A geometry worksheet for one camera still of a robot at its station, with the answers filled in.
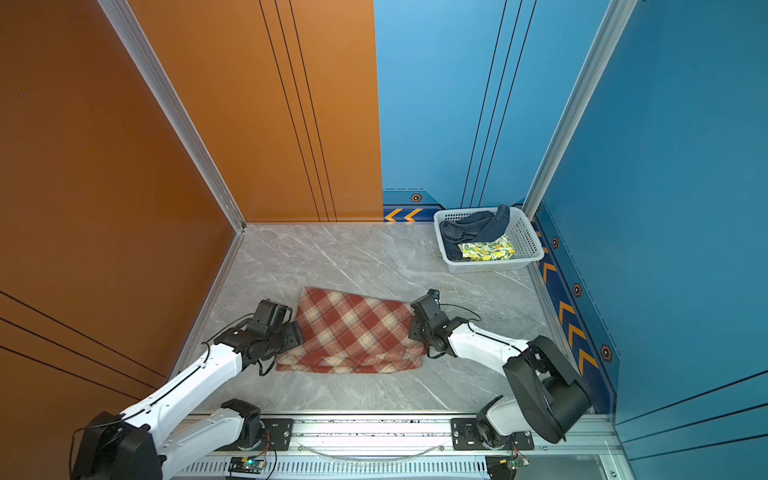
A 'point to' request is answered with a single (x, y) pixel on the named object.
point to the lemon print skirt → (498, 249)
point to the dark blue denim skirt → (473, 227)
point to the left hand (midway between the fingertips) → (295, 334)
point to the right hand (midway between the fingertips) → (413, 328)
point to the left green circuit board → (241, 465)
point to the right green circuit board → (519, 461)
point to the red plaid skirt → (349, 333)
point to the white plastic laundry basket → (526, 246)
